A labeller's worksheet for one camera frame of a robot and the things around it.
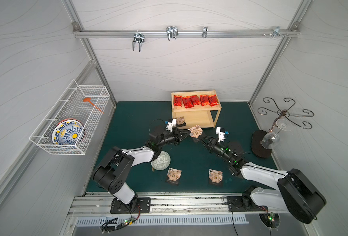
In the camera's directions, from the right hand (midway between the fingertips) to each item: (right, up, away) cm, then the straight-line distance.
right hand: (199, 136), depth 76 cm
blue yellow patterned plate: (-59, +4, -14) cm, 60 cm away
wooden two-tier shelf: (+1, +16, +13) cm, 21 cm away
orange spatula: (-60, +20, +2) cm, 64 cm away
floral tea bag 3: (-9, +7, +30) cm, 32 cm away
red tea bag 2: (-5, +19, +14) cm, 24 cm away
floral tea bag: (-13, -23, +8) cm, 28 cm away
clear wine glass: (+37, -1, -2) cm, 37 cm away
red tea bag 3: (0, +21, +15) cm, 26 cm away
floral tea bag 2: (-1, +2, +2) cm, 4 cm away
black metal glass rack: (+42, +13, -4) cm, 44 cm away
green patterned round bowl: (-20, -17, +12) cm, 29 cm away
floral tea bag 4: (+11, -25, +7) cm, 28 cm away
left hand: (-4, +1, 0) cm, 4 cm away
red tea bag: (-11, +21, +14) cm, 27 cm away
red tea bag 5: (+11, +21, +14) cm, 27 cm away
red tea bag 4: (+6, +21, +14) cm, 26 cm away
